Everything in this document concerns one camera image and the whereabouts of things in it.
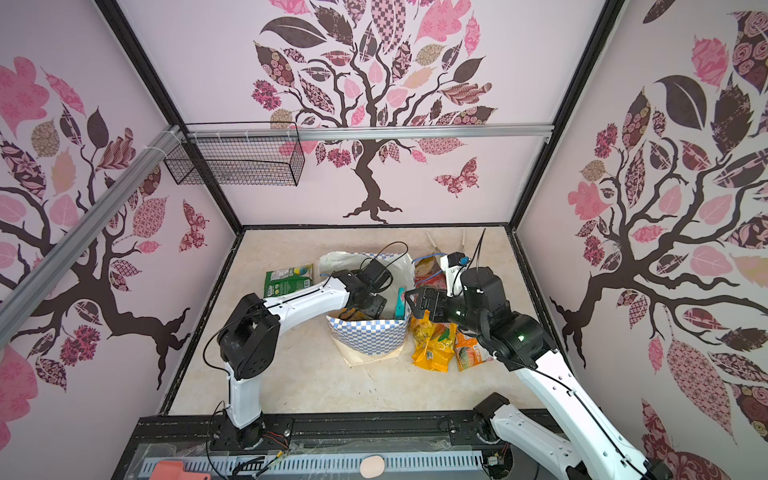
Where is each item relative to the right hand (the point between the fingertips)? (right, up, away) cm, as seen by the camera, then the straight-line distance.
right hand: (421, 292), depth 66 cm
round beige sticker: (-11, -41, +2) cm, 43 cm away
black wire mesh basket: (-70, +48, +55) cm, 101 cm away
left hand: (-14, -8, +25) cm, 30 cm away
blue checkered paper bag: (-12, -13, +6) cm, 18 cm away
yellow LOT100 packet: (-17, -8, +13) cm, 23 cm away
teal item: (-4, -5, +15) cm, 17 cm away
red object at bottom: (-59, -43, +3) cm, 73 cm away
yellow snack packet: (+5, -16, +16) cm, 23 cm away
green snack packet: (-43, 0, +34) cm, 55 cm away
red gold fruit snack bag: (+6, +2, +32) cm, 33 cm away
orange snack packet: (+16, -19, +17) cm, 30 cm away
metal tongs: (+10, +12, +47) cm, 50 cm away
